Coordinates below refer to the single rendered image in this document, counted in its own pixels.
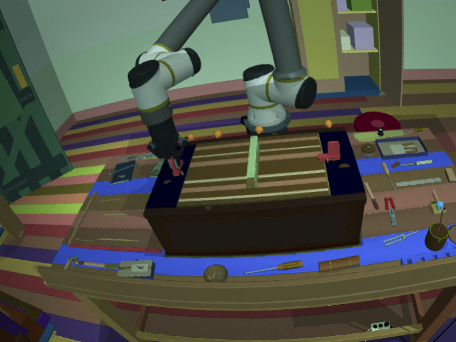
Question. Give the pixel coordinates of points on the dark blue flat box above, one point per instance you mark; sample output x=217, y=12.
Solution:
x=361, y=85

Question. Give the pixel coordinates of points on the pile of coloured boxes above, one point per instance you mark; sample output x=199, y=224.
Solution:
x=21, y=322

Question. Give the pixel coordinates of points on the wooden frame leg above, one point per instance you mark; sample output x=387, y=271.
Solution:
x=10, y=217

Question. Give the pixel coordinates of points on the wooden shelf unit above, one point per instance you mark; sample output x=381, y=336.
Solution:
x=390, y=53

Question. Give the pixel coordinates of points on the grey power strip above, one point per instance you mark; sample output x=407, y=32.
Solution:
x=381, y=325

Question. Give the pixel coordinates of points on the wooden cleat strip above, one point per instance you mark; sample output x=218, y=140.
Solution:
x=82, y=219

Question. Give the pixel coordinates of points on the striped wooden back panel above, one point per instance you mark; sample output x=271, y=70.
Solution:
x=221, y=178

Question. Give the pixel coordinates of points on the grey flat box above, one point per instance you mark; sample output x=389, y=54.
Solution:
x=137, y=269

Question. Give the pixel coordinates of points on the blue wall poster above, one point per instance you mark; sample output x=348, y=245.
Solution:
x=230, y=10

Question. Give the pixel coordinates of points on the grey thin rod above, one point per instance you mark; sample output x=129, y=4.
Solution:
x=135, y=156

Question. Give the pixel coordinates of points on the round brown pad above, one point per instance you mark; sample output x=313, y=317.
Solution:
x=215, y=273

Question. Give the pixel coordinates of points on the small yellow screwdriver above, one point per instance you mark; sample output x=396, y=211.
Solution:
x=415, y=130

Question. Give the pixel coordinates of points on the orange stop knob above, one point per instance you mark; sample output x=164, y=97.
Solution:
x=217, y=134
x=328, y=123
x=259, y=129
x=191, y=136

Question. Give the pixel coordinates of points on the grey steel ruler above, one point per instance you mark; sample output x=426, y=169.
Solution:
x=418, y=182

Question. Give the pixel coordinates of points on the dark red disc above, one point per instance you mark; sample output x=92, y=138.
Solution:
x=370, y=119

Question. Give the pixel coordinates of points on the small lavender box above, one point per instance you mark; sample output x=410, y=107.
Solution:
x=341, y=5

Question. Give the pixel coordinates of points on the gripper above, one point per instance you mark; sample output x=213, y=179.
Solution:
x=162, y=137

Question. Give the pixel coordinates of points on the dark brown harmonium body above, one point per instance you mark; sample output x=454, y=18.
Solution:
x=256, y=228

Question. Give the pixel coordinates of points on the grey metal tuning fork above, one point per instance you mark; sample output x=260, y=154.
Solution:
x=400, y=238

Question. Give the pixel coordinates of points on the blue tray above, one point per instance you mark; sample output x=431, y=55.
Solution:
x=383, y=148

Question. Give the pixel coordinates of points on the dark blue notebook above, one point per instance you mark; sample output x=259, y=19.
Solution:
x=123, y=172

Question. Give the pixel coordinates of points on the green flat strip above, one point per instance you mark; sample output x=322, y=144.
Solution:
x=363, y=136

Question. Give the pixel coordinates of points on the red cleat bar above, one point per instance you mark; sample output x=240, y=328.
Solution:
x=114, y=248

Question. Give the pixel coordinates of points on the brown wooden roll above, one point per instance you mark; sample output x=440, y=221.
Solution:
x=338, y=264

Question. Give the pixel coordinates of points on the small black knob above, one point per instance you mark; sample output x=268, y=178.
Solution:
x=381, y=132

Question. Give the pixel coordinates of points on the small wooden block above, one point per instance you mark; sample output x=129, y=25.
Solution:
x=450, y=174

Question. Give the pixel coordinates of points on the wooden workbench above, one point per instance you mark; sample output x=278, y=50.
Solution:
x=228, y=288

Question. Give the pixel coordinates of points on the brown pot with stick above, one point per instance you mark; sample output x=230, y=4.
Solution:
x=436, y=238

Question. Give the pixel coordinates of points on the round brown tin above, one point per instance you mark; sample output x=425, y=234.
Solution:
x=367, y=149

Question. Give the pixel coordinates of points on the blue tool rack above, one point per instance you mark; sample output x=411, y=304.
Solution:
x=427, y=258

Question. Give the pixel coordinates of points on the wooden stand with blue ball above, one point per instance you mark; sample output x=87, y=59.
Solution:
x=439, y=206

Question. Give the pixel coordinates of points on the green cupboard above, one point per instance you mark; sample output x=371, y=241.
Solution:
x=25, y=124

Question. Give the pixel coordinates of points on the pale green box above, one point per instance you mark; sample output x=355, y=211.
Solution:
x=344, y=42

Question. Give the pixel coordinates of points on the grey green square plate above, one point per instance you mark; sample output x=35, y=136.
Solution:
x=156, y=169

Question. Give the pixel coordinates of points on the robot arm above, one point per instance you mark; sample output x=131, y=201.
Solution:
x=164, y=73

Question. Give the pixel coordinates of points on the large lavender box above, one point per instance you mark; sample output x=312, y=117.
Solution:
x=360, y=35

